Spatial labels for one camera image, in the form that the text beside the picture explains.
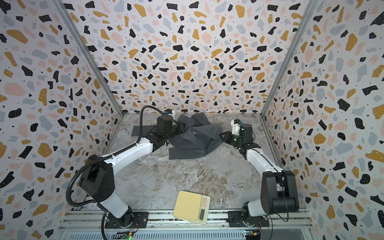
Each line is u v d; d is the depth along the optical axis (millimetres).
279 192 434
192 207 766
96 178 445
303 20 757
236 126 816
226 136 780
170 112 779
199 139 857
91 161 462
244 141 690
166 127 660
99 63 919
